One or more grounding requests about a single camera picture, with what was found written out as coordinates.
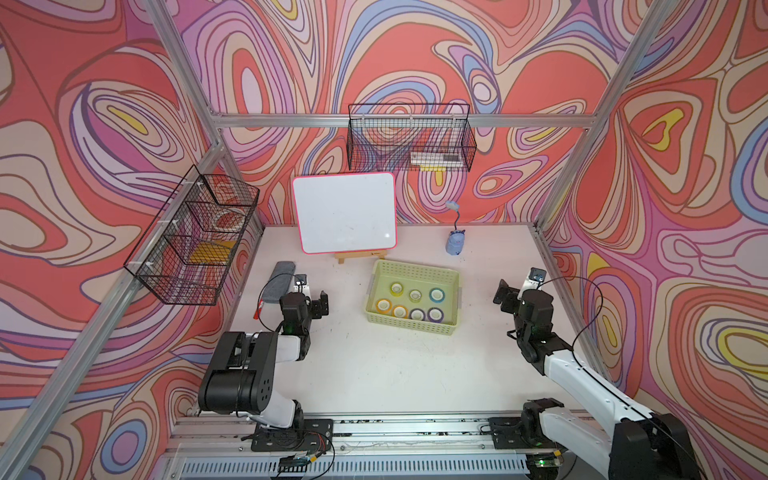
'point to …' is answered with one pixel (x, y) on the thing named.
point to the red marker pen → (257, 311)
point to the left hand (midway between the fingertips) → (309, 292)
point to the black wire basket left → (205, 231)
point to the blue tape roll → (437, 295)
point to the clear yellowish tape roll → (415, 295)
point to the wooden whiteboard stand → (376, 254)
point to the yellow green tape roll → (396, 289)
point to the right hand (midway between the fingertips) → (518, 291)
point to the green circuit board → (296, 463)
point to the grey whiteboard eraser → (279, 282)
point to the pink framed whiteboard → (352, 215)
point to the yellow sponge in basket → (212, 252)
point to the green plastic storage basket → (422, 277)
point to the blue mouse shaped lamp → (455, 243)
